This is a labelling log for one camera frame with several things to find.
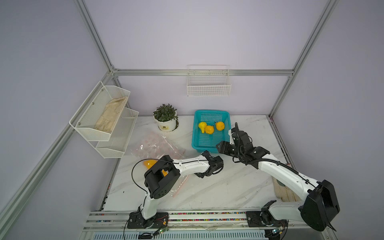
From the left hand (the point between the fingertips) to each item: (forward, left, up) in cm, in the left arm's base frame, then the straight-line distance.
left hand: (191, 168), depth 88 cm
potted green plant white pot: (+29, +17, +14) cm, 37 cm away
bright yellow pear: (+33, -7, +2) cm, 34 cm away
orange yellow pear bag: (+33, -20, +1) cm, 38 cm away
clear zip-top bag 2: (-5, +5, -2) cm, 7 cm away
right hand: (+7, -17, +12) cm, 22 cm away
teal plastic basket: (+22, -7, -4) cm, 23 cm away
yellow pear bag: (+29, -12, +2) cm, 32 cm away
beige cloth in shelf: (+15, +44, +27) cm, 53 cm away
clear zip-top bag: (+15, +24, +2) cm, 28 cm away
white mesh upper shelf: (+15, +50, +27) cm, 59 cm away
